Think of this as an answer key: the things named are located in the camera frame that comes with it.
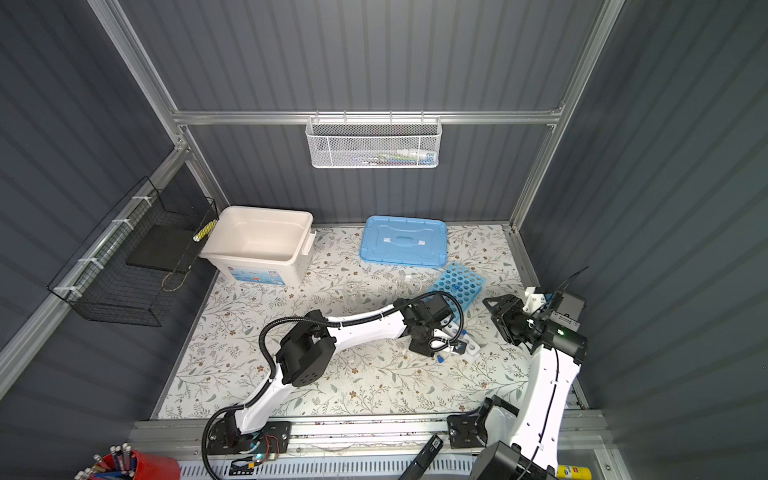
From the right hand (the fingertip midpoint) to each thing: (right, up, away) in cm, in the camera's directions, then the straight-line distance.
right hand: (494, 310), depth 74 cm
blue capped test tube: (-11, -17, +13) cm, 24 cm away
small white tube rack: (-3, -13, +9) cm, 16 cm away
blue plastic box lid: (-21, +19, +42) cm, 50 cm away
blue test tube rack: (-3, +5, +23) cm, 23 cm away
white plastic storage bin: (-76, +17, +39) cm, 87 cm away
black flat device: (-19, -34, -7) cm, 39 cm away
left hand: (-12, -11, +16) cm, 23 cm away
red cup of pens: (-81, -29, -14) cm, 87 cm away
